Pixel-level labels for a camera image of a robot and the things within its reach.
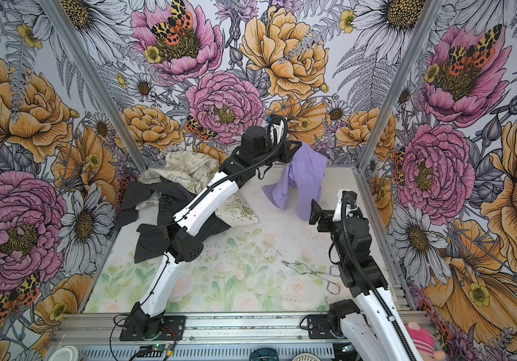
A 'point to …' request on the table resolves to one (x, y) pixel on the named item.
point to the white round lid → (65, 353)
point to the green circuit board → (154, 350)
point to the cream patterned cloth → (191, 168)
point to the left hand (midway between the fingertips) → (301, 149)
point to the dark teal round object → (264, 354)
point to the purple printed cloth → (305, 174)
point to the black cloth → (152, 235)
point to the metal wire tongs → (302, 268)
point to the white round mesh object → (306, 356)
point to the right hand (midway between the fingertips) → (325, 207)
